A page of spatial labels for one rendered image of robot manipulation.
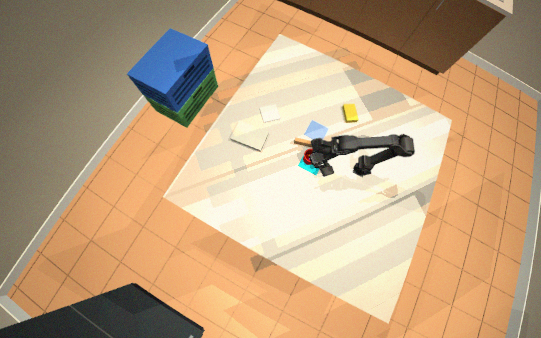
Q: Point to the orange flat bar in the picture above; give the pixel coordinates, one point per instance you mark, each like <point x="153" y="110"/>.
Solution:
<point x="303" y="142"/>

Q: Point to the yellow rectangular block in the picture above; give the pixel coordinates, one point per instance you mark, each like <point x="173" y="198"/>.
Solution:
<point x="350" y="113"/>

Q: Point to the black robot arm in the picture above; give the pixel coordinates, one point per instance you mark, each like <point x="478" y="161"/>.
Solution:
<point x="398" y="145"/>

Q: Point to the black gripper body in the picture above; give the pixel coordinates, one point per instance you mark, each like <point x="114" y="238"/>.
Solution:
<point x="326" y="168"/>

